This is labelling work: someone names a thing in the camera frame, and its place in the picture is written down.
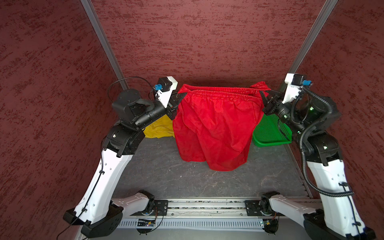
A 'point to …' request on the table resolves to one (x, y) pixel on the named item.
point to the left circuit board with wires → (144, 226)
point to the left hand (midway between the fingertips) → (183, 94)
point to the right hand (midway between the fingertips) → (258, 92)
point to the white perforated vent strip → (194, 223)
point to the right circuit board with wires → (271, 226)
